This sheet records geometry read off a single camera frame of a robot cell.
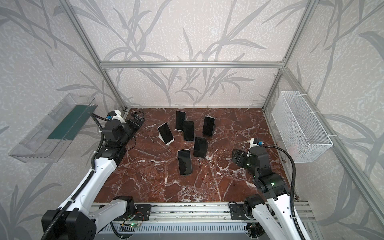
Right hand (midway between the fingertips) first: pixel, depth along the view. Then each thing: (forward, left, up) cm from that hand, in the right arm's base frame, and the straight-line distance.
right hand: (238, 148), depth 74 cm
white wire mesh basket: (-2, -24, +14) cm, 28 cm away
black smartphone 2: (+28, +28, -24) cm, 46 cm away
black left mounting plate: (-25, +48, -19) cm, 57 cm away
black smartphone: (+12, +19, -23) cm, 32 cm away
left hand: (+15, +48, +12) cm, 52 cm away
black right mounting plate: (-25, +1, -19) cm, 32 cm away
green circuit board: (-30, +51, -20) cm, 62 cm away
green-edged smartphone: (+24, +14, -14) cm, 31 cm away
